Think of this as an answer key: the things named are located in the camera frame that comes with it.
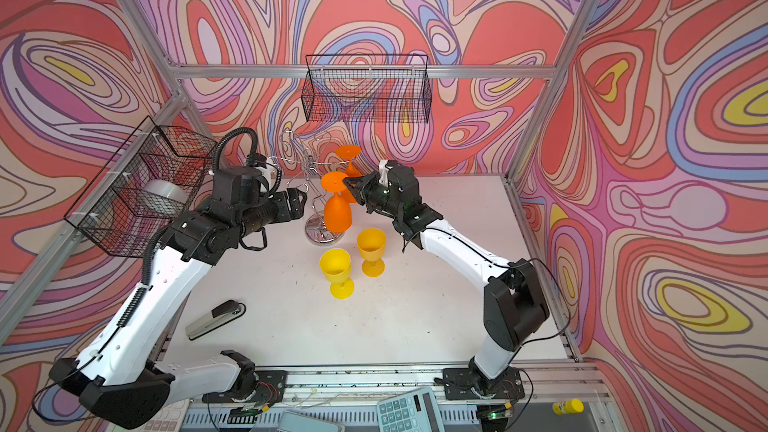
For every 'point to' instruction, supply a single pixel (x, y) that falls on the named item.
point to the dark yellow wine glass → (371, 243)
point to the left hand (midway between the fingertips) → (296, 195)
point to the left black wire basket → (106, 212)
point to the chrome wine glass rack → (312, 143)
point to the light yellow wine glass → (336, 265)
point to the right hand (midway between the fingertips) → (342, 185)
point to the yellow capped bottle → (568, 407)
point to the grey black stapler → (226, 311)
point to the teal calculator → (413, 411)
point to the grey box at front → (291, 421)
